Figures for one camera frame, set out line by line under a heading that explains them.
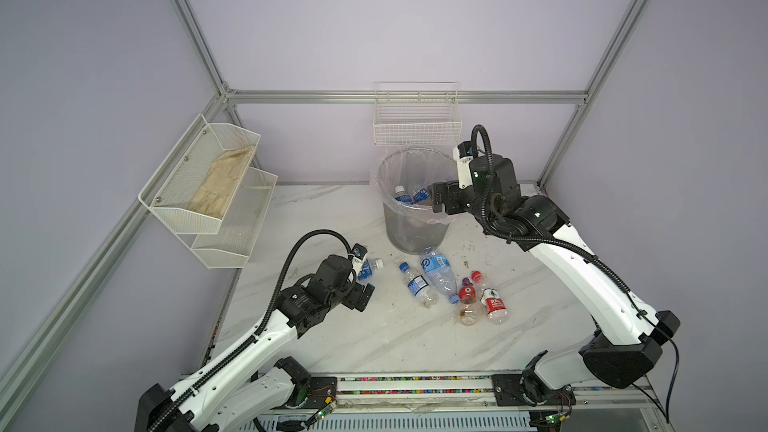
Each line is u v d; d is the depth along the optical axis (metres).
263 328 0.48
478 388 0.75
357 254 0.67
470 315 0.84
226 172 0.82
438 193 0.60
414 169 0.96
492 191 0.48
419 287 0.86
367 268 0.91
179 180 0.72
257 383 0.57
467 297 0.88
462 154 0.58
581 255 0.42
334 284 0.58
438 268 0.92
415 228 0.87
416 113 0.94
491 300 0.84
